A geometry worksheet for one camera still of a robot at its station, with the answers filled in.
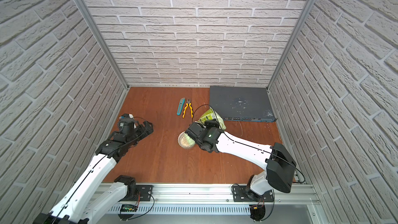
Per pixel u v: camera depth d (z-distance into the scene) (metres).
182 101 1.10
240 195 0.73
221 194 0.78
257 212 0.70
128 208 0.72
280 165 0.41
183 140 0.89
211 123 0.69
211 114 0.81
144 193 0.74
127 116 0.70
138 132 0.69
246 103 1.06
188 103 1.08
